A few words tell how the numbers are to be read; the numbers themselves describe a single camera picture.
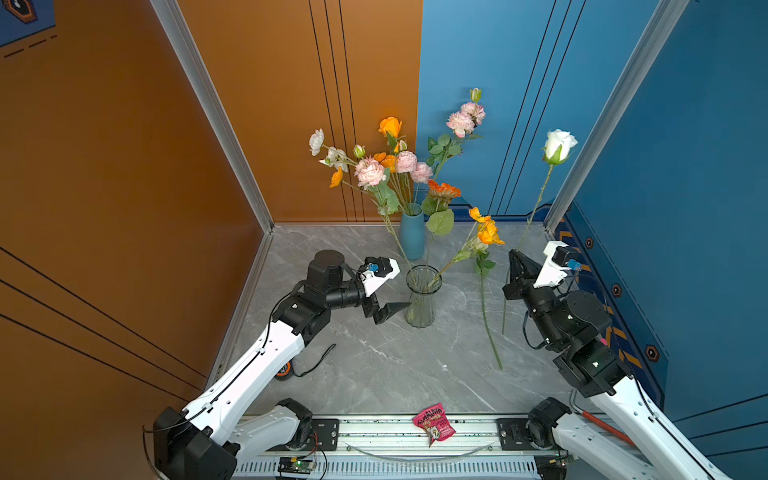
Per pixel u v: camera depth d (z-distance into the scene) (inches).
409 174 36.6
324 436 29.0
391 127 34.8
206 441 14.7
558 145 20.4
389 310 23.6
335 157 33.1
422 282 32.6
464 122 30.5
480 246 42.6
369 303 23.8
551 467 27.5
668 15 27.4
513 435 28.5
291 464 28.0
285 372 31.9
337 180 31.9
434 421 29.5
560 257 20.1
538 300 21.5
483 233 27.4
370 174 26.9
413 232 39.3
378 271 22.1
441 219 29.8
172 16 27.4
